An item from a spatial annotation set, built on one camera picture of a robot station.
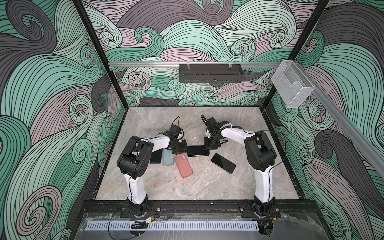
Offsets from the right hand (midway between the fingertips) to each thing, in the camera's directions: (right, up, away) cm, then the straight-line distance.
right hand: (205, 148), depth 95 cm
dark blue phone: (-31, -5, -4) cm, 32 cm away
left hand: (-11, -1, -1) cm, 11 cm away
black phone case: (-7, -2, -1) cm, 7 cm away
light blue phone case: (-24, -6, -4) cm, 25 cm away
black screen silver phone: (-5, -2, 0) cm, 6 cm away
